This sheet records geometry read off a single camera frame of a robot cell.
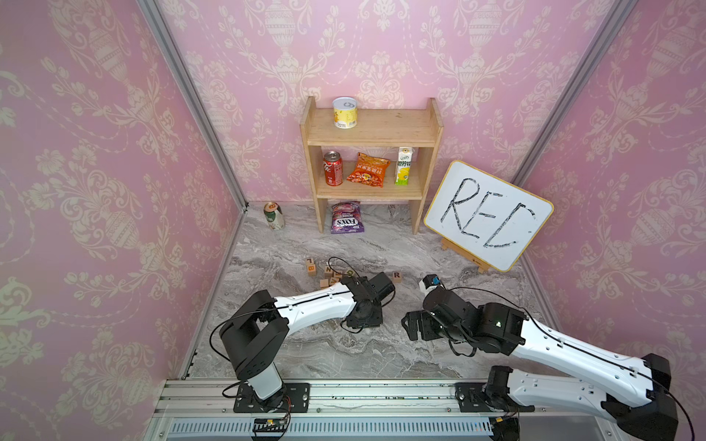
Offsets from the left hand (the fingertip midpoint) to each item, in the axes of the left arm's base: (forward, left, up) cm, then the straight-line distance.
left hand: (376, 325), depth 83 cm
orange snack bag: (+47, +2, +22) cm, 52 cm away
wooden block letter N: (+19, +16, -2) cm, 25 cm away
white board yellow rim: (+31, -36, +14) cm, 50 cm away
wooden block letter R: (+17, -8, -1) cm, 19 cm away
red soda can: (+42, +14, +28) cm, 53 cm away
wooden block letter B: (+21, +23, 0) cm, 31 cm away
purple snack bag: (+45, +11, 0) cm, 46 cm away
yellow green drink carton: (+44, -9, +27) cm, 52 cm away
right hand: (-3, -10, +12) cm, 16 cm away
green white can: (+41, +39, +5) cm, 56 cm away
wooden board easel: (+22, -37, +1) cm, 43 cm away
